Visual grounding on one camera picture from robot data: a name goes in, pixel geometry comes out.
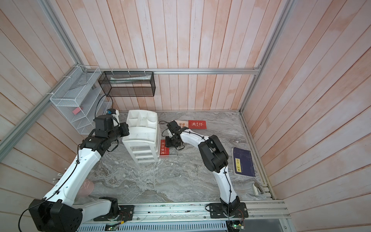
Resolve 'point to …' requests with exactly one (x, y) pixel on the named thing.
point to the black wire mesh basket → (128, 83)
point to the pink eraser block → (76, 110)
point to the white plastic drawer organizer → (144, 140)
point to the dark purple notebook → (243, 162)
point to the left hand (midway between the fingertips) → (128, 127)
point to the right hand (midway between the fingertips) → (166, 144)
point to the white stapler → (257, 188)
